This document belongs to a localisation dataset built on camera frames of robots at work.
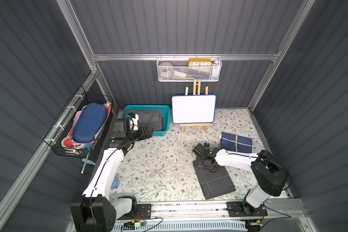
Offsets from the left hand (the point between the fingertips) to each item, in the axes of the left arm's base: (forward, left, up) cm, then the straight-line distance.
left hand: (147, 130), depth 79 cm
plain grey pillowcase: (+22, +2, -15) cm, 27 cm away
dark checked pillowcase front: (-23, -37, -21) cm, 48 cm away
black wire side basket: (-12, +35, +12) cm, 39 cm away
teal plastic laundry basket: (+31, -7, -15) cm, 36 cm away
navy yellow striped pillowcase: (+4, -57, -21) cm, 61 cm away
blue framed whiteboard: (+20, -28, -4) cm, 35 cm away
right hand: (-10, -33, -22) cm, 41 cm away
